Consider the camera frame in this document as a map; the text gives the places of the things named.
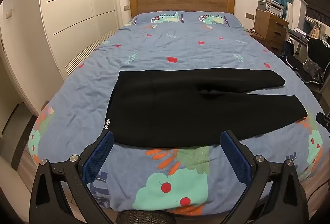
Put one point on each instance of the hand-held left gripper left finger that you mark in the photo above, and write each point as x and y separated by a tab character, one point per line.
99	159

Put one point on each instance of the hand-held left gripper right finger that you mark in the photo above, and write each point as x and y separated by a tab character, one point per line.
236	159

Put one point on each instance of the black pants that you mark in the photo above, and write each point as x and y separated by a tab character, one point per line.
180	110

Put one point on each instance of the black office chair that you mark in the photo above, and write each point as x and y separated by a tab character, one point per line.
315	51

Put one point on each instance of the cluttered desk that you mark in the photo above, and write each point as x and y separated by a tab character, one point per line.
299	34

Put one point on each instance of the wooden drawer cabinet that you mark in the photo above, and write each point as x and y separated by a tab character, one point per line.
268	27

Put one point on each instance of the blue printed blanket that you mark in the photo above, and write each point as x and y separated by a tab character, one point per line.
180	51

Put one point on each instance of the white printer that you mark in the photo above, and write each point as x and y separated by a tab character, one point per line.
270	6

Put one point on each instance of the white wardrobe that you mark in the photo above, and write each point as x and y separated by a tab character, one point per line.
69	7

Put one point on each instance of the wall socket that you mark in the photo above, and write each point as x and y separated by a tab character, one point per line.
249	16

